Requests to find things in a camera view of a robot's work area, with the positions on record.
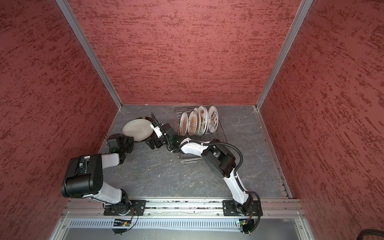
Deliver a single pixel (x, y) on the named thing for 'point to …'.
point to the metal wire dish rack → (197, 123)
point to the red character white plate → (213, 119)
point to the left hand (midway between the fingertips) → (135, 137)
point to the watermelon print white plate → (202, 120)
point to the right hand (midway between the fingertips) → (151, 140)
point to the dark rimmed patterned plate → (146, 118)
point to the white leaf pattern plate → (140, 129)
